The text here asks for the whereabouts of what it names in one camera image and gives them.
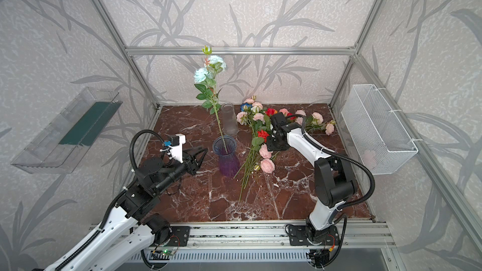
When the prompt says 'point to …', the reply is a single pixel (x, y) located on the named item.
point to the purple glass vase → (224, 146)
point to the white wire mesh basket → (384, 143)
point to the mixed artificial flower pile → (258, 118)
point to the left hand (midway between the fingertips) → (207, 144)
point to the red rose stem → (257, 143)
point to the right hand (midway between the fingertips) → (272, 141)
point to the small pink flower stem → (267, 165)
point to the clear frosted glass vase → (230, 119)
